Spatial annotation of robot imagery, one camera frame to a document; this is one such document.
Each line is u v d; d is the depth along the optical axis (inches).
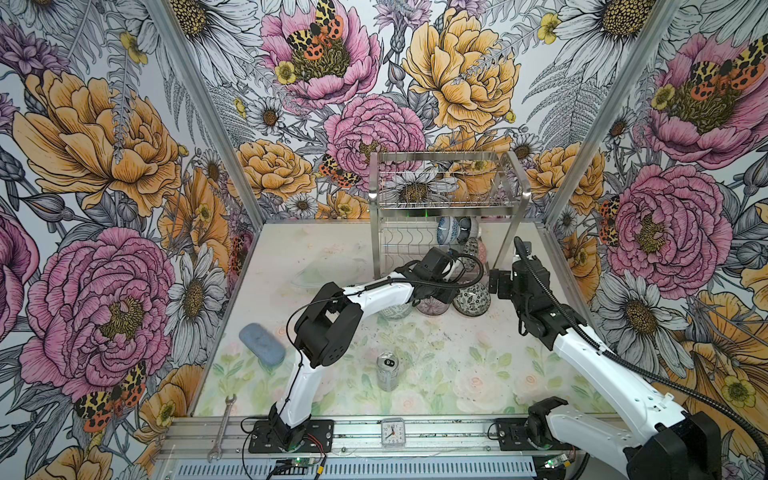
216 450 28.5
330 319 22.6
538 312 23.3
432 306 38.0
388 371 28.2
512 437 29.1
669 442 15.6
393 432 28.9
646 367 31.5
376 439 29.8
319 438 28.8
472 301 38.1
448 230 41.4
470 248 41.4
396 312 37.6
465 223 44.0
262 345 33.8
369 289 23.4
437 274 30.3
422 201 46.9
